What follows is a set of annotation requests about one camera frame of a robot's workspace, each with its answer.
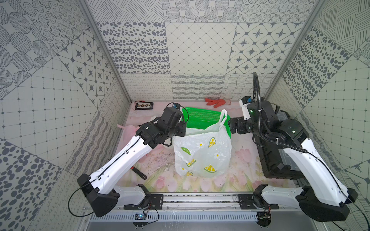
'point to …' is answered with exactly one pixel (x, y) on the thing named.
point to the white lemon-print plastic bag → (204, 151)
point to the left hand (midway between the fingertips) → (188, 126)
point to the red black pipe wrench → (138, 173)
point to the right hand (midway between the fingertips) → (238, 122)
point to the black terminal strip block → (144, 106)
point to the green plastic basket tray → (202, 119)
